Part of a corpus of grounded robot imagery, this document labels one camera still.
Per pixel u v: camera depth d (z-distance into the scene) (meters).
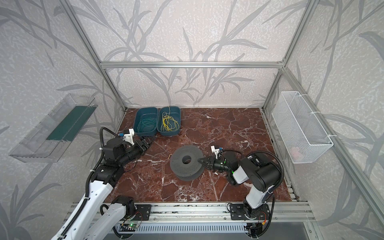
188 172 0.79
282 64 0.94
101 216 0.56
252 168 0.51
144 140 0.66
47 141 0.64
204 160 0.82
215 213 0.76
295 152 0.73
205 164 0.79
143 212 0.74
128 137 0.68
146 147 0.65
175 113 1.15
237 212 0.73
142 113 1.15
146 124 1.10
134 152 0.64
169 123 1.11
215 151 0.83
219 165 0.77
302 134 0.62
